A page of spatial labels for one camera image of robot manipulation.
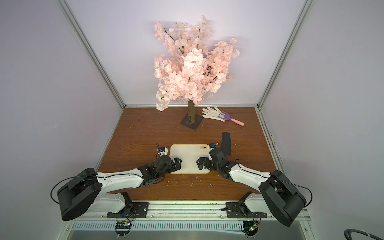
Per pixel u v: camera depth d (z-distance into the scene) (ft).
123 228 2.37
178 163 2.67
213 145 2.62
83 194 1.40
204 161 2.54
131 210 2.19
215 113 3.76
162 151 2.57
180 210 2.43
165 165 2.19
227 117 3.63
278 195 1.36
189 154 3.11
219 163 2.19
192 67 1.71
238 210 2.15
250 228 2.28
